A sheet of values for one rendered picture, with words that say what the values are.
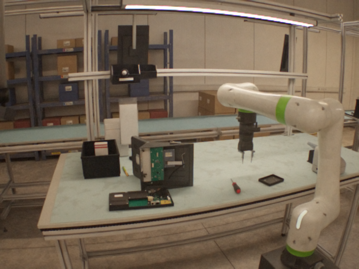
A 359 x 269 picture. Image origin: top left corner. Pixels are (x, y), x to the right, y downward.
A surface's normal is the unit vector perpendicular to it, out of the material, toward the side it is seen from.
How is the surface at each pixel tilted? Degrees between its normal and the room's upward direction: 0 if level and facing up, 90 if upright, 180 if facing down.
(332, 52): 90
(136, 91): 90
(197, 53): 90
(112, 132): 90
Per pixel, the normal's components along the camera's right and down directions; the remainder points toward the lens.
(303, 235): -0.56, 0.21
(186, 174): -0.11, 0.25
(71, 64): 0.29, 0.24
